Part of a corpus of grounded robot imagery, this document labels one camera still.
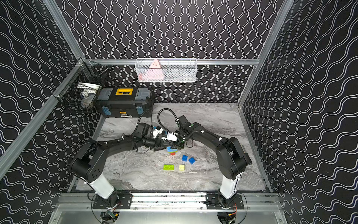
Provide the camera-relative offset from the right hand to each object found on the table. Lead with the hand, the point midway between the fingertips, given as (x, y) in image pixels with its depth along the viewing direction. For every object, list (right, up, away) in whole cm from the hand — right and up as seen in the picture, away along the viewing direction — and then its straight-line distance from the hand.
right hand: (173, 141), depth 89 cm
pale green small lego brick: (+5, -16, -4) cm, 17 cm away
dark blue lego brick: (+7, -11, 0) cm, 13 cm away
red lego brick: (-1, -9, +2) cm, 9 cm away
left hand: (-3, -1, -4) cm, 6 cm away
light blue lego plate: (-3, -4, -4) cm, 6 cm away
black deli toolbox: (-34, +26, +10) cm, 44 cm away
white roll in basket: (-49, +32, -9) cm, 59 cm away
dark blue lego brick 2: (+11, -12, -1) cm, 17 cm away
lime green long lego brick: (-3, -15, -4) cm, 16 cm away
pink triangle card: (-12, +44, +1) cm, 46 cm away
